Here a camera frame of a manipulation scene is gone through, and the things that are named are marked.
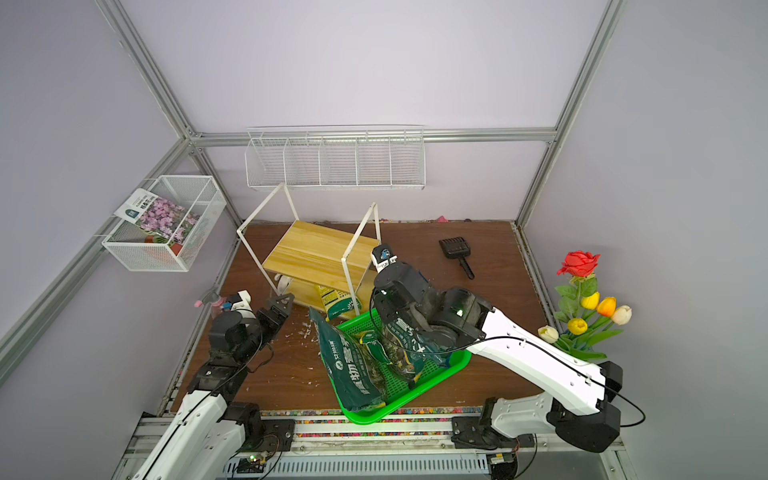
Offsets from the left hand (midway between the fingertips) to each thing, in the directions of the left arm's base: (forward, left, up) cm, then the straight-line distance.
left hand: (291, 303), depth 79 cm
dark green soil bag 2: (-17, -30, +5) cm, 35 cm away
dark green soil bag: (-21, -17, +7) cm, 28 cm away
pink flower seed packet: (+16, +30, +18) cm, 39 cm away
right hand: (-5, -25, +14) cm, 29 cm away
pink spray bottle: (+5, +23, -2) cm, 24 cm away
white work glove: (+18, +10, -17) cm, 26 cm away
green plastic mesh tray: (-3, -19, -12) cm, 22 cm away
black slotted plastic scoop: (+26, -53, -14) cm, 60 cm away
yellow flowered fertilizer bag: (+5, -10, -11) cm, 16 cm away
